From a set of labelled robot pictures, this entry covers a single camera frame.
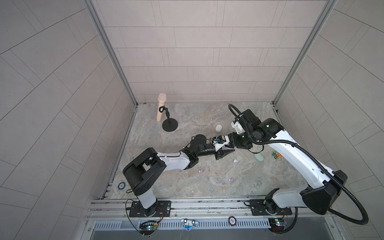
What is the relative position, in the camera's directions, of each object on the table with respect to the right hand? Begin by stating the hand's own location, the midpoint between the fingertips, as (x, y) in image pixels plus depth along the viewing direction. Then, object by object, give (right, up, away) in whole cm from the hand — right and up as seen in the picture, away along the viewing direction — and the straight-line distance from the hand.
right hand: (228, 145), depth 72 cm
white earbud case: (-1, +6, +27) cm, 28 cm away
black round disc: (+1, -34, -4) cm, 34 cm away
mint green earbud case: (+21, -10, +15) cm, 28 cm away
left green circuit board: (-37, -35, -7) cm, 51 cm away
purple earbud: (-13, -16, +11) cm, 23 cm away
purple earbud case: (-1, 0, -9) cm, 9 cm away
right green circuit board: (+22, -36, -4) cm, 42 cm away
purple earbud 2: (+4, -20, +8) cm, 22 cm away
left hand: (+3, -2, +2) cm, 4 cm away
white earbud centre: (+7, -12, +15) cm, 20 cm away
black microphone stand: (-35, +8, +30) cm, 47 cm away
